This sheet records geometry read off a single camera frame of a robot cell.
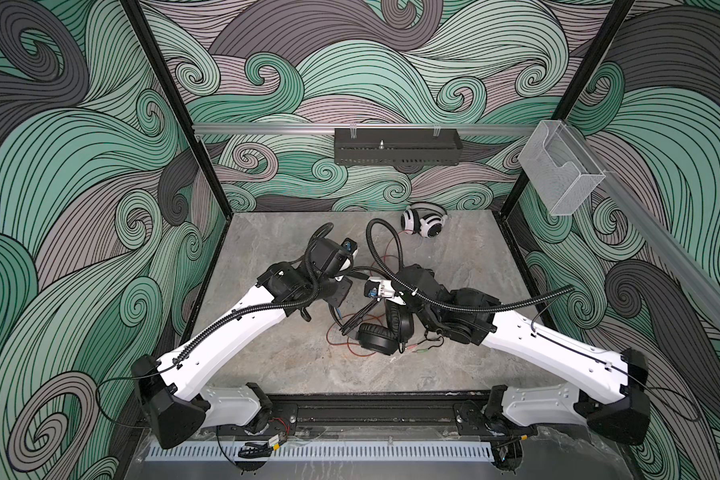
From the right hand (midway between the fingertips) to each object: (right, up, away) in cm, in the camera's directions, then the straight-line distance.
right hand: (409, 269), depth 71 cm
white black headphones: (+12, +15, +36) cm, 41 cm away
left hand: (-17, -3, +2) cm, 17 cm away
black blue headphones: (-7, -12, -7) cm, 16 cm away
